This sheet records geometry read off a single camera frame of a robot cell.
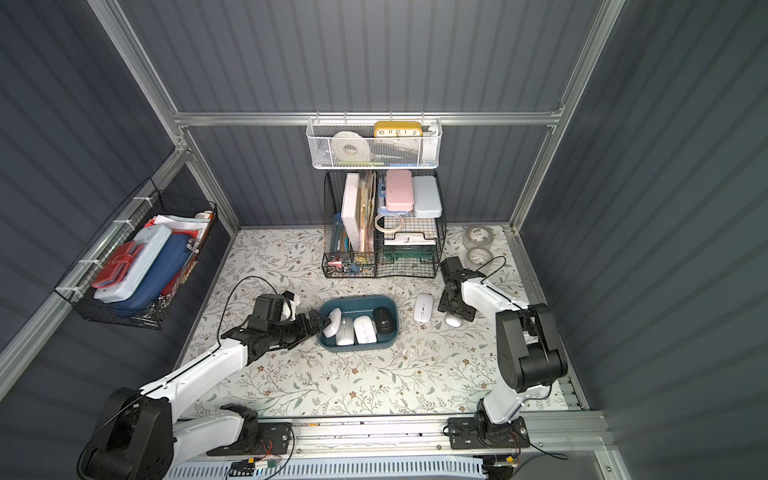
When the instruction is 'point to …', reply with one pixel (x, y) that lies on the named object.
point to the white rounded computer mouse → (423, 308)
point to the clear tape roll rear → (478, 236)
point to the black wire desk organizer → (383, 223)
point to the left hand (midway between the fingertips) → (320, 328)
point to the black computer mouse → (384, 320)
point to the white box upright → (350, 210)
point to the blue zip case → (168, 260)
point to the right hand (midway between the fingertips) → (462, 316)
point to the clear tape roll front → (479, 256)
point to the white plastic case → (152, 239)
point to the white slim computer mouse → (345, 333)
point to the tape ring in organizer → (392, 229)
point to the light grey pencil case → (427, 202)
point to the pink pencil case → (399, 191)
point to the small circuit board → (246, 468)
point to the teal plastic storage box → (360, 306)
